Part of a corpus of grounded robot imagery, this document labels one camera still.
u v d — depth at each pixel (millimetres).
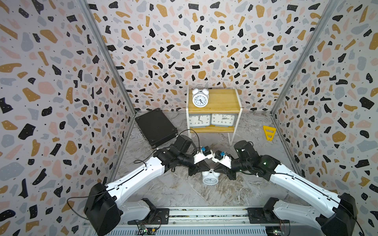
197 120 884
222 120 898
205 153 616
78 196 391
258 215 731
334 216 387
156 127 1086
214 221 731
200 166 634
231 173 629
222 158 612
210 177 727
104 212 377
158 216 728
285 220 605
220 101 816
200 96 736
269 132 1086
